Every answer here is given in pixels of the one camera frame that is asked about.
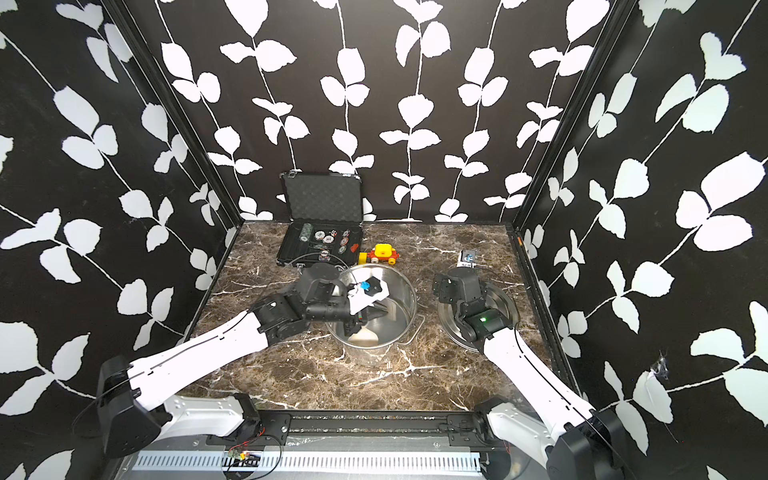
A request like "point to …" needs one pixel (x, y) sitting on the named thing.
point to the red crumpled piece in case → (354, 247)
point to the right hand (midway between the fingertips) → (452, 270)
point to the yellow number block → (362, 258)
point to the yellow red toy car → (385, 252)
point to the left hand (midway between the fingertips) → (383, 303)
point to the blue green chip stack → (306, 231)
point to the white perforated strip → (310, 462)
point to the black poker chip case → (325, 219)
